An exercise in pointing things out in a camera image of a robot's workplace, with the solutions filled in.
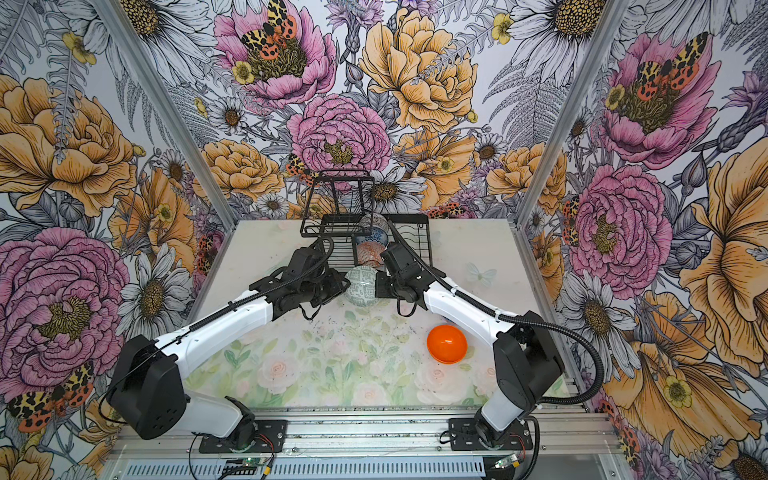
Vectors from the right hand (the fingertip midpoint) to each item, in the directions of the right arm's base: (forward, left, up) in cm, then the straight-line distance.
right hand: (381, 294), depth 85 cm
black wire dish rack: (+40, +15, -5) cm, 44 cm away
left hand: (0, +10, +1) cm, 10 cm away
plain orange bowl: (-10, -18, -11) cm, 24 cm away
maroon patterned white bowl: (+38, +3, -8) cm, 39 cm away
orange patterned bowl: (+23, +5, -10) cm, 26 cm away
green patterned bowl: (+3, +6, -2) cm, 7 cm away
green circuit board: (-37, +30, -13) cm, 49 cm away
